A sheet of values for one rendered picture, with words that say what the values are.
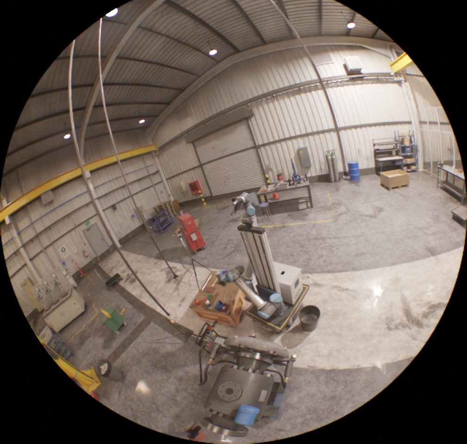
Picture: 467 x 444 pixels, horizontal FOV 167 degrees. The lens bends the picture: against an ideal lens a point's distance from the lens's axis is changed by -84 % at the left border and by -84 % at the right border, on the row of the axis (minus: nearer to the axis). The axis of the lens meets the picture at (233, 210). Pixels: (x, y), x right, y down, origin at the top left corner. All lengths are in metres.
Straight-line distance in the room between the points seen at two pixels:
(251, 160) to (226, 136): 2.09
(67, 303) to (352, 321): 7.52
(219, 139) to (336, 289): 9.25
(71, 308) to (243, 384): 6.11
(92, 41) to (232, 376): 8.37
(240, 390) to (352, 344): 1.66
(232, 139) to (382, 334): 9.87
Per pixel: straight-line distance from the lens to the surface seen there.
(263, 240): 1.61
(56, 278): 7.18
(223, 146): 9.93
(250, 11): 8.06
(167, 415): 3.13
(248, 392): 1.73
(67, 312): 7.01
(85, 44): 7.28
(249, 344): 1.71
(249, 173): 9.51
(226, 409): 1.75
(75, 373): 4.39
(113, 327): 4.46
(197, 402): 2.87
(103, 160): 11.78
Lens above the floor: 2.53
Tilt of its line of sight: 19 degrees down
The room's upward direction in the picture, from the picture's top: 19 degrees counter-clockwise
